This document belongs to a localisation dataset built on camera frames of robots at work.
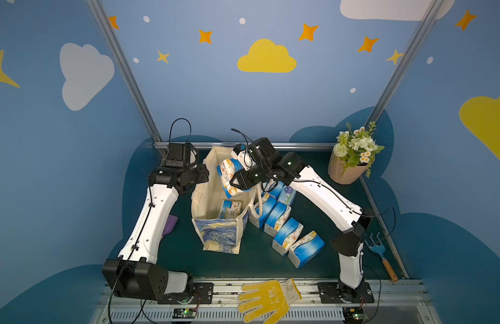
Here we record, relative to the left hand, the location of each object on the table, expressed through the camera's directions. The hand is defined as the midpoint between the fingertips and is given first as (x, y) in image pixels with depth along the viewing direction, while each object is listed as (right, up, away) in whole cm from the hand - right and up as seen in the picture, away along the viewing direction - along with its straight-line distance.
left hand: (207, 170), depth 77 cm
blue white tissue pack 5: (+30, -19, +9) cm, 37 cm away
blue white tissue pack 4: (+20, -22, +9) cm, 31 cm away
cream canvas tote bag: (+6, -23, -6) cm, 25 cm away
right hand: (+13, -3, -5) cm, 14 cm away
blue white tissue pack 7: (+39, -31, 0) cm, 49 cm away
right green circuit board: (+54, -52, -7) cm, 75 cm away
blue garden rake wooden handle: (+74, -34, +9) cm, 82 cm away
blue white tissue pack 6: (+32, -26, +3) cm, 41 cm away
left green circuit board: (-6, -51, -7) cm, 52 cm away
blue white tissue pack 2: (+7, -18, +13) cm, 23 cm away
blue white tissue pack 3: (+27, -12, +16) cm, 33 cm away
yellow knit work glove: (+27, -47, -4) cm, 54 cm away
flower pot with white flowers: (+63, +8, +11) cm, 64 cm away
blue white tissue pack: (+9, 0, -8) cm, 12 cm away
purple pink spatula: (-20, -24, +14) cm, 34 cm away
